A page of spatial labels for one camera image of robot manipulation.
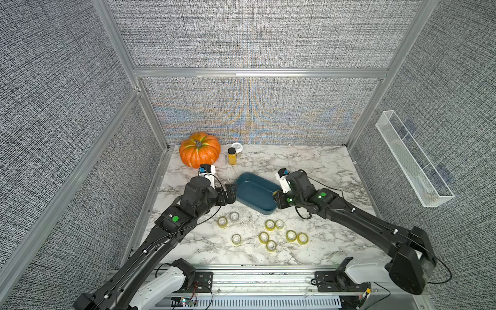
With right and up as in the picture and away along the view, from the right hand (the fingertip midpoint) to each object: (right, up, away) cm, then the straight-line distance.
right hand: (273, 192), depth 80 cm
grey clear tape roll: (-17, -13, +11) cm, 24 cm away
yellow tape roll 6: (+8, -20, +6) cm, 23 cm away
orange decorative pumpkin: (-36, +20, +23) cm, 48 cm away
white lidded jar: (-16, +21, +30) cm, 40 cm away
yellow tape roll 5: (-4, -21, +5) cm, 22 cm away
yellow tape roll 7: (+13, -21, +4) cm, 25 cm away
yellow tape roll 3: (0, -16, +8) cm, 18 cm away
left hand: (-17, +4, -9) cm, 19 cm away
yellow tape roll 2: (-16, -21, +4) cm, 27 cm away
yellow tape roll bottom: (-1, -23, +2) cm, 24 cm away
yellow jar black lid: (-19, +16, +27) cm, 37 cm away
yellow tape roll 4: (+4, -16, +9) cm, 19 cm away
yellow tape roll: (-23, -15, +10) cm, 29 cm away
